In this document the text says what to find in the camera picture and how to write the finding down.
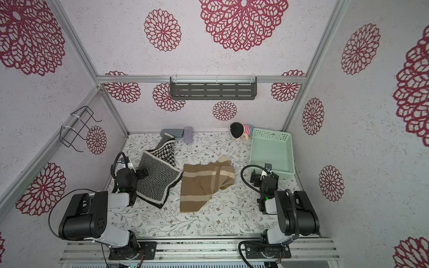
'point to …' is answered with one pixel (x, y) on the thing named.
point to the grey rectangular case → (178, 133)
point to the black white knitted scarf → (157, 173)
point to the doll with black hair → (238, 130)
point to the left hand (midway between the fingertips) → (136, 165)
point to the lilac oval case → (188, 134)
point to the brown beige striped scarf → (199, 181)
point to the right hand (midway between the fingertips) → (264, 169)
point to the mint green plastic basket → (273, 147)
